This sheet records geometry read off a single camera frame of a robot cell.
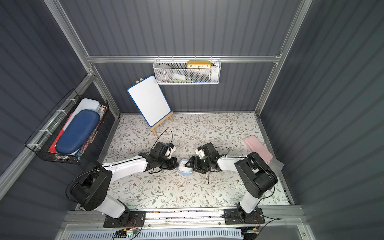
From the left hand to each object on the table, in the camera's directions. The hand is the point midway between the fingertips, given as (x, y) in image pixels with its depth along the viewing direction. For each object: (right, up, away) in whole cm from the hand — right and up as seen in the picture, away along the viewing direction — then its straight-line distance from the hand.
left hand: (179, 166), depth 87 cm
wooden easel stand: (-9, +32, +24) cm, 41 cm away
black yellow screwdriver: (+17, -7, -1) cm, 18 cm away
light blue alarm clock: (+2, -2, 0) cm, 3 cm away
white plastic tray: (-50, +36, -9) cm, 62 cm away
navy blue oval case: (-44, +23, -18) cm, 53 cm away
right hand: (+7, 0, +1) cm, 7 cm away
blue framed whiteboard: (-21, +42, +9) cm, 47 cm away
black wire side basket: (-54, +17, -26) cm, 62 cm away
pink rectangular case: (+50, +10, +12) cm, 53 cm away
